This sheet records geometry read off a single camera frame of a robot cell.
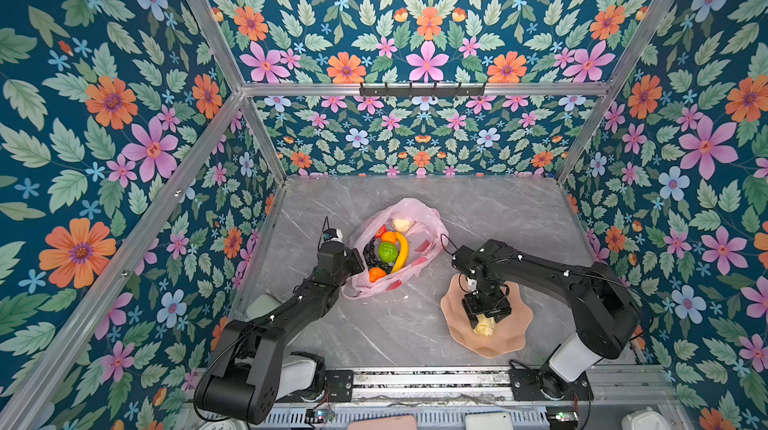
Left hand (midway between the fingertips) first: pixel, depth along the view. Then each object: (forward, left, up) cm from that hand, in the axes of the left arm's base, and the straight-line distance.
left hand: (363, 245), depth 88 cm
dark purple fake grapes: (-1, -2, -7) cm, 8 cm away
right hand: (-23, -32, -7) cm, 40 cm away
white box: (-44, -29, -8) cm, 54 cm away
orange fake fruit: (+7, -8, -7) cm, 13 cm away
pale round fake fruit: (+11, -12, -6) cm, 17 cm away
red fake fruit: (+9, -5, -6) cm, 12 cm away
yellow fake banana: (+4, -12, -9) cm, 16 cm away
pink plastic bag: (+8, -21, -10) cm, 24 cm away
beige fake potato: (-24, -32, -3) cm, 40 cm away
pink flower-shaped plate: (-25, -39, -8) cm, 47 cm away
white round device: (-46, -65, -6) cm, 80 cm away
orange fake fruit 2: (-7, -3, -6) cm, 9 cm away
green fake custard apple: (0, -7, -6) cm, 9 cm away
